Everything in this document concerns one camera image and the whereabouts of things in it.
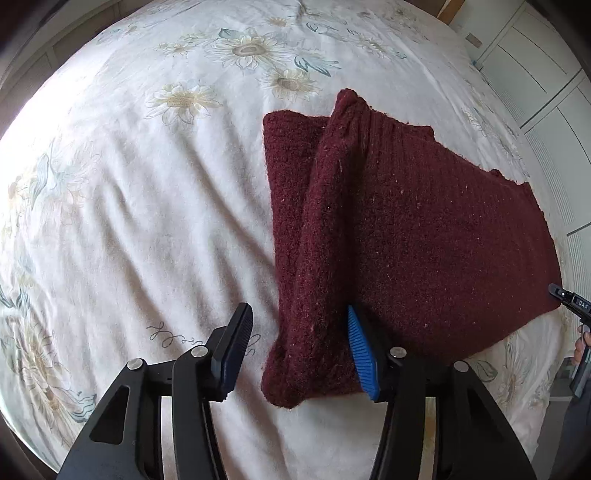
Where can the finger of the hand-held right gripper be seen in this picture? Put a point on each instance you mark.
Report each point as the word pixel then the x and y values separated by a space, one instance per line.
pixel 575 302

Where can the wall socket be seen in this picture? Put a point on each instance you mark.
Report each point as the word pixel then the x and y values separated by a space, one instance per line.
pixel 474 40

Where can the cream low cabinet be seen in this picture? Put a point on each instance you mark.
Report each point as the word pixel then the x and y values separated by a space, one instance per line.
pixel 27 60

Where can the white wardrobe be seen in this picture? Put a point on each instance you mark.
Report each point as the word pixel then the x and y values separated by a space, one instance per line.
pixel 531 69

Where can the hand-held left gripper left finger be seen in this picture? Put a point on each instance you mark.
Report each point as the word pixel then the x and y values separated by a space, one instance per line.
pixel 235 350

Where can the maroon knit sweater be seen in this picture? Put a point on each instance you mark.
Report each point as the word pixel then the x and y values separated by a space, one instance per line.
pixel 415 230

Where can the wooden headboard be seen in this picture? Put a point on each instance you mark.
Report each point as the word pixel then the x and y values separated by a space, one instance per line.
pixel 451 10

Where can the person's right hand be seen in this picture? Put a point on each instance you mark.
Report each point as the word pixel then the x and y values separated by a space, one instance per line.
pixel 579 348

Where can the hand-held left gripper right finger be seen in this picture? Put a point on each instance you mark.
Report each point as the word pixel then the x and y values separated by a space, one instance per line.
pixel 360 355

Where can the white floral duvet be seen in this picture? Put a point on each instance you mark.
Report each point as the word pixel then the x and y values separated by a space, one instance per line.
pixel 138 207

